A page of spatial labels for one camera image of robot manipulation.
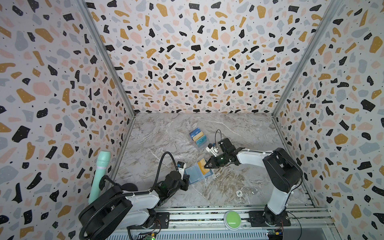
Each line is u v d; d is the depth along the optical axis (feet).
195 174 2.92
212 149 2.78
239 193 2.73
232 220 2.51
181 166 2.51
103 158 1.92
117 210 1.38
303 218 2.50
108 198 1.45
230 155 2.49
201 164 2.94
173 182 2.21
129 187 2.85
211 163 2.72
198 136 3.31
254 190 2.68
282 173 1.62
